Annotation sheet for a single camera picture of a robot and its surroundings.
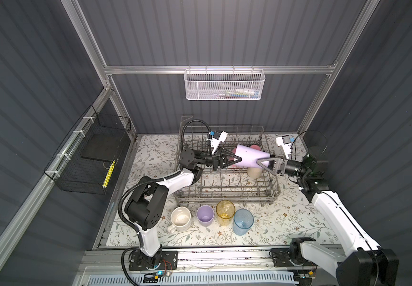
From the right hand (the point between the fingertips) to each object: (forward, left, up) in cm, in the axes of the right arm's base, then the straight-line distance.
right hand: (259, 165), depth 67 cm
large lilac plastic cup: (+2, +4, +3) cm, 6 cm away
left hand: (0, +7, +2) cm, 8 cm away
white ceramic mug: (-10, +34, -29) cm, 46 cm away
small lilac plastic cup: (-9, +22, -30) cm, 38 cm away
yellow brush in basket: (-3, +58, -2) cm, 59 cm away
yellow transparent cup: (-10, +13, -18) cm, 24 cm away
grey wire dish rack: (+11, +7, -32) cm, 35 cm away
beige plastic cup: (+10, -3, -21) cm, 23 cm away
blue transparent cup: (-13, +5, -22) cm, 26 cm away
